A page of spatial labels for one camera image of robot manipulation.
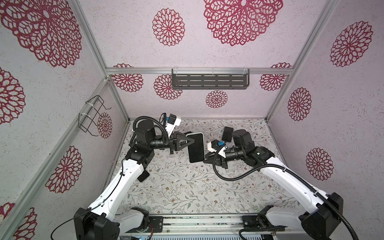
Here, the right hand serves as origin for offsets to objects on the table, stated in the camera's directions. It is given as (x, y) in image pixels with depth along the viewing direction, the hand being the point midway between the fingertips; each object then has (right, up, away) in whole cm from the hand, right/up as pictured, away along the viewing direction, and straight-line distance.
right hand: (204, 155), depth 68 cm
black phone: (-4, +2, -5) cm, 7 cm away
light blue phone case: (-35, -16, +24) cm, 45 cm away
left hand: (-6, +6, -6) cm, 10 cm away
